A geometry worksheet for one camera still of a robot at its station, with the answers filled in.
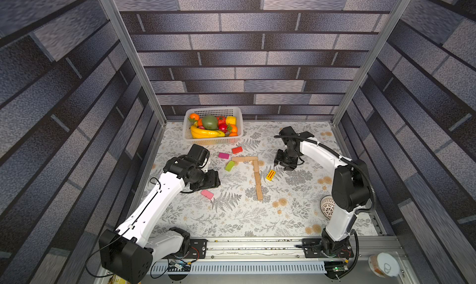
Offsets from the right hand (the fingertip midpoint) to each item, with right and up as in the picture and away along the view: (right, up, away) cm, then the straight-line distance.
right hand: (276, 165), depth 91 cm
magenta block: (-29, +4, +13) cm, 32 cm away
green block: (-24, -2, +9) cm, 26 cm away
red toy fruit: (-29, +21, +20) cm, 41 cm away
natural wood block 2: (-12, +2, +10) cm, 16 cm away
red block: (-20, +6, +16) cm, 27 cm away
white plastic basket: (-22, +31, +26) cm, 45 cm away
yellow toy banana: (-42, +17, +12) cm, 47 cm away
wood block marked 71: (-9, -8, +4) cm, 13 cm away
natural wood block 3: (-9, -14, -3) cm, 17 cm away
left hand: (-29, -5, -15) cm, 33 cm away
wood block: (-10, -2, +7) cm, 12 cm away
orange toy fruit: (-46, +27, +19) cm, 56 cm away
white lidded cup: (+34, -33, -25) cm, 54 cm away
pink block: (-35, -14, -1) cm, 38 cm away
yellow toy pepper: (-24, +25, +23) cm, 41 cm away
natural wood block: (-18, +2, +12) cm, 22 cm away
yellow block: (-2, -6, +4) cm, 7 cm away
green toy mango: (-37, +23, +16) cm, 46 cm away
